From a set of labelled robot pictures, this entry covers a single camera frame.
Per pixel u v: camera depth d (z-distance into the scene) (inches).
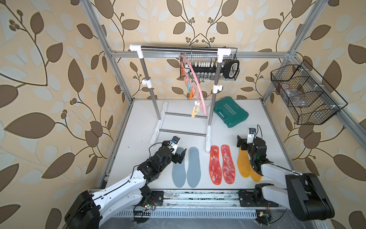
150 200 29.0
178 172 33.2
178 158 28.4
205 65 32.4
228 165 33.4
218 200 29.7
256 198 26.4
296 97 27.3
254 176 31.7
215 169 33.3
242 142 31.6
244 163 33.4
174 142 27.0
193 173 32.6
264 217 28.3
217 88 28.0
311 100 28.5
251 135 30.4
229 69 33.1
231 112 41.7
